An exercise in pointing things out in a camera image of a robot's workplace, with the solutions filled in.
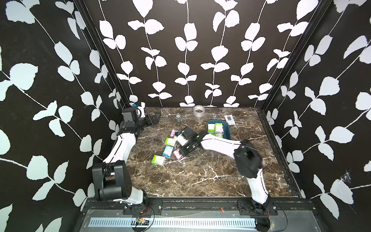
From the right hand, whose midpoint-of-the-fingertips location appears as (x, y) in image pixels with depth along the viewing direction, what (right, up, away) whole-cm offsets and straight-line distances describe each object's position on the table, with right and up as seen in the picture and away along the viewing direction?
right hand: (178, 149), depth 89 cm
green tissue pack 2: (+28, +12, +12) cm, 33 cm away
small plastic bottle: (-2, +20, +18) cm, 27 cm away
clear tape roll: (+15, +26, +29) cm, 41 cm away
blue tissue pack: (-8, -2, +4) cm, 9 cm away
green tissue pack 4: (-7, +4, +9) cm, 12 cm away
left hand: (-13, +23, -4) cm, 27 cm away
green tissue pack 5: (-13, -6, -1) cm, 14 cm away
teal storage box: (+34, +9, +14) cm, 38 cm away
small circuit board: (-17, -32, -19) cm, 41 cm away
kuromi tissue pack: (-1, -2, -1) cm, 3 cm away
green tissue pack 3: (+29, +8, +12) cm, 32 cm away
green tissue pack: (+22, +13, +11) cm, 28 cm away
